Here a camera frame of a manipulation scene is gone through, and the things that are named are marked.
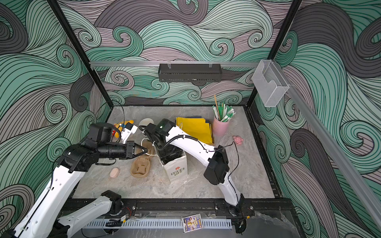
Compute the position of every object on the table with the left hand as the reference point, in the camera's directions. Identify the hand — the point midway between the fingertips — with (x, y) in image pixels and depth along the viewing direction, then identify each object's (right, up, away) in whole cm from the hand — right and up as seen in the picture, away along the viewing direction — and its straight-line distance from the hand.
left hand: (147, 150), depth 61 cm
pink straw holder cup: (+39, +6, +38) cm, 55 cm away
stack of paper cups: (-9, +11, +28) cm, 32 cm away
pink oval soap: (-25, -18, +22) cm, 38 cm away
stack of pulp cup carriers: (-11, -15, +24) cm, 31 cm away
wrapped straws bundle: (+40, +17, +34) cm, 55 cm away
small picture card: (+19, -36, +7) cm, 41 cm away
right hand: (+8, -7, +14) cm, 17 cm away
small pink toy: (+51, -1, +34) cm, 61 cm away
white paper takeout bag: (+11, -12, +10) cm, 19 cm away
